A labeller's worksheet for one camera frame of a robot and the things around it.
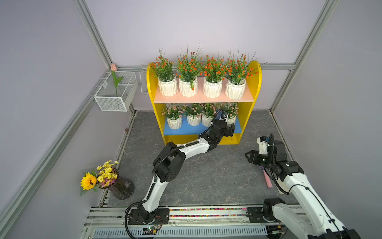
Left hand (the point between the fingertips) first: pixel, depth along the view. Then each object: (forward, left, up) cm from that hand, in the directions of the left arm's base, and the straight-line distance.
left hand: (228, 122), depth 90 cm
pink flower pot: (+1, +32, +11) cm, 34 cm away
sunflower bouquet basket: (-31, +60, +5) cm, 68 cm away
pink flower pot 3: (+1, -1, +11) cm, 11 cm away
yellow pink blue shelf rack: (+6, +27, -1) cm, 28 cm away
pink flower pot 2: (+1, +12, +11) cm, 16 cm away
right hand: (-20, -8, -4) cm, 22 cm away
